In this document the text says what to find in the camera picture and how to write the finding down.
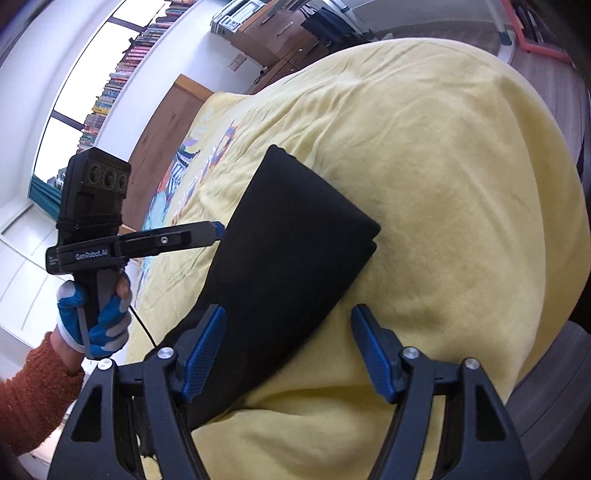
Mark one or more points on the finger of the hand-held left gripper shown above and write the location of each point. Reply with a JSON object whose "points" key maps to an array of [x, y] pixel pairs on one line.
{"points": [[175, 240]]}

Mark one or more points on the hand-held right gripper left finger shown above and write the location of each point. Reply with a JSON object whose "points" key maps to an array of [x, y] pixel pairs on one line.
{"points": [[205, 350]]}

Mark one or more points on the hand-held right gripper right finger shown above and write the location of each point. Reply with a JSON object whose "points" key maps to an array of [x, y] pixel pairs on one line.
{"points": [[378, 360]]}

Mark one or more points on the black pants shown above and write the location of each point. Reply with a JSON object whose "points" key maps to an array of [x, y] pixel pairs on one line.
{"points": [[286, 258]]}

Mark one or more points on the person's left forearm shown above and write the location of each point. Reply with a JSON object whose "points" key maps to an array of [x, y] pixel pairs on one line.
{"points": [[32, 397]]}

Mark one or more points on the person's left hand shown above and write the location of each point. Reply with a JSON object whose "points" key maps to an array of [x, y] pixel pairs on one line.
{"points": [[111, 323]]}

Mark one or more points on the teal curtain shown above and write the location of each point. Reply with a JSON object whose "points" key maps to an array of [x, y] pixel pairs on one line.
{"points": [[46, 196]]}

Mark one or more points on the wooden headboard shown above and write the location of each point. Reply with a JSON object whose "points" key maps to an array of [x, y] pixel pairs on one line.
{"points": [[171, 120]]}

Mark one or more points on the row of books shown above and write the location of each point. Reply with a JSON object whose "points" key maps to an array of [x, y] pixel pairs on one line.
{"points": [[120, 74]]}

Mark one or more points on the yellow printed blanket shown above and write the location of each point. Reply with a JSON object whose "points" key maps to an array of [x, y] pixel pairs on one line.
{"points": [[438, 207]]}

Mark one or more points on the low wooden nightstand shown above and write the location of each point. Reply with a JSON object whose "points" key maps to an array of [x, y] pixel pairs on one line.
{"points": [[291, 69]]}

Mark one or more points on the wooden drawer chest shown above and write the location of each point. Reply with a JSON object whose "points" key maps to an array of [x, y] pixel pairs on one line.
{"points": [[277, 34]]}

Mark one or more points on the white printer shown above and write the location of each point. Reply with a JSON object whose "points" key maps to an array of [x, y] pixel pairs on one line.
{"points": [[238, 16]]}

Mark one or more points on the black bag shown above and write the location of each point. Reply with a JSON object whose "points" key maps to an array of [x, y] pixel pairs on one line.
{"points": [[334, 23]]}

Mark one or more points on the white desk leg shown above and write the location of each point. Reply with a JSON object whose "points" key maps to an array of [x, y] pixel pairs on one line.
{"points": [[503, 27]]}

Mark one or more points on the wall socket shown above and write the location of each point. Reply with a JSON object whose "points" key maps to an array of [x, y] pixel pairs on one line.
{"points": [[236, 62]]}

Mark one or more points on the red frame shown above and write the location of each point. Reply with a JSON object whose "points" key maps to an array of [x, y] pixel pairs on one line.
{"points": [[540, 44]]}

